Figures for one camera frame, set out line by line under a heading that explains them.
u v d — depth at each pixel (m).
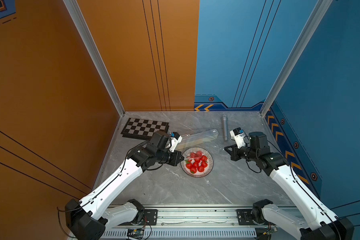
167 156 0.61
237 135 0.67
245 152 0.64
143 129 1.05
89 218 0.37
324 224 0.38
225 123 1.09
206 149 0.96
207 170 0.87
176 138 0.66
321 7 0.70
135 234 0.72
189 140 0.86
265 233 0.70
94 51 0.85
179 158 0.63
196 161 0.91
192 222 0.73
